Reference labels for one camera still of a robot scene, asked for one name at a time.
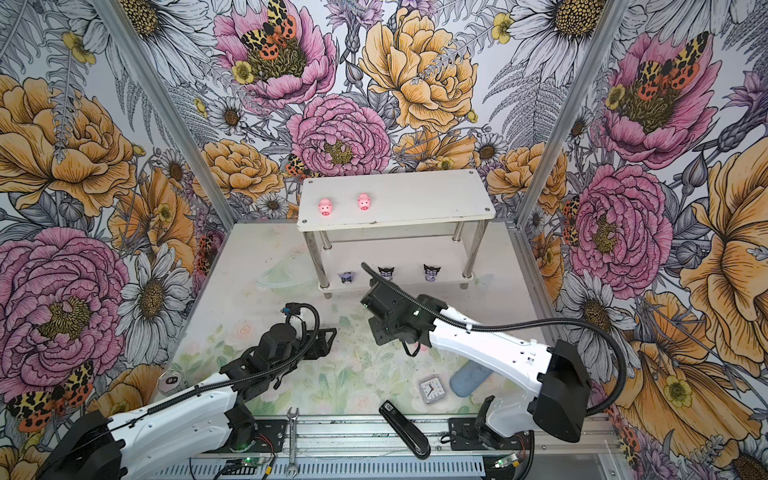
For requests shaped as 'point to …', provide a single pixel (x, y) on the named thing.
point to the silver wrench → (292, 467)
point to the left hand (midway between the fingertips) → (324, 340)
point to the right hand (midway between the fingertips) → (387, 334)
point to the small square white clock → (432, 389)
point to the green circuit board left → (250, 461)
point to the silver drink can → (168, 381)
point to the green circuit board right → (510, 460)
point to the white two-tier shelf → (419, 229)
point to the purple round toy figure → (346, 276)
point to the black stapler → (417, 443)
